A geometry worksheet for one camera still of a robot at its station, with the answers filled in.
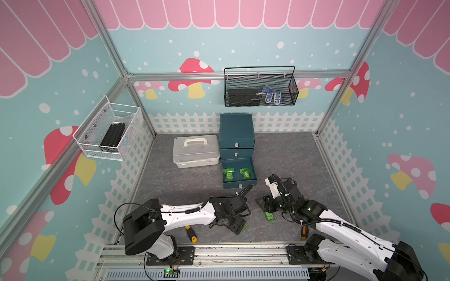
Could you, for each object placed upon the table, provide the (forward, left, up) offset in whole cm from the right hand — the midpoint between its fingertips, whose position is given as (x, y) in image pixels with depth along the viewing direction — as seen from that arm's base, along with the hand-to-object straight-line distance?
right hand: (260, 199), depth 80 cm
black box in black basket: (+45, +6, +24) cm, 51 cm away
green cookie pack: (+18, +14, -8) cm, 25 cm away
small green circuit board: (-27, +40, -12) cm, 49 cm away
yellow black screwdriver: (-12, +32, -9) cm, 35 cm away
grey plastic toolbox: (+28, +33, +2) cm, 43 cm away
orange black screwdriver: (-12, -19, -8) cm, 24 cm away
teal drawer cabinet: (+27, +10, +5) cm, 29 cm away
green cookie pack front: (+20, +5, -9) cm, 22 cm away
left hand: (-9, +12, -8) cm, 17 cm away
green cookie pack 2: (-5, -5, -9) cm, 11 cm away
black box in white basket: (+17, +61, +26) cm, 68 cm away
